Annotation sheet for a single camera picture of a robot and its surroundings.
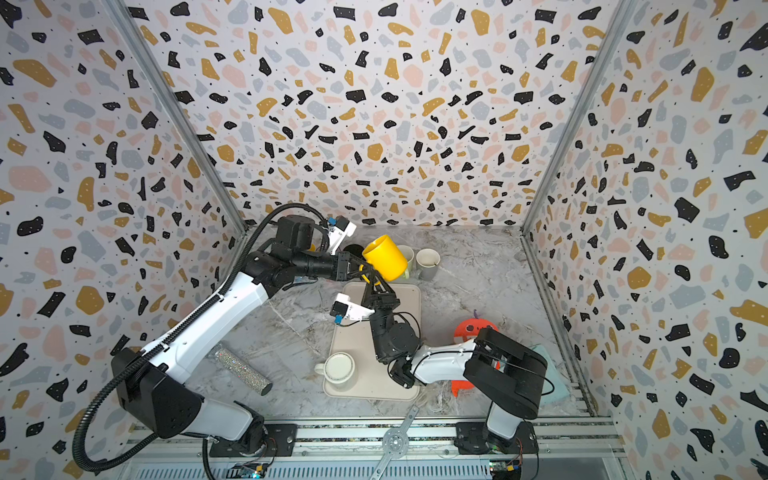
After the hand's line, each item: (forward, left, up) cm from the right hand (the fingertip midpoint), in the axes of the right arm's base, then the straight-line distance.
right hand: (380, 269), depth 71 cm
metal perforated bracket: (-32, -4, -30) cm, 44 cm away
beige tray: (-16, +3, -30) cm, 35 cm away
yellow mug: (+3, -1, +2) cm, 3 cm away
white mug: (-16, +11, -22) cm, 30 cm away
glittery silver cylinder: (-16, +38, -26) cm, 49 cm away
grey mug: (+22, -14, -25) cm, 36 cm away
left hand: (+1, +3, +1) cm, 3 cm away
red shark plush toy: (-4, -24, -23) cm, 33 cm away
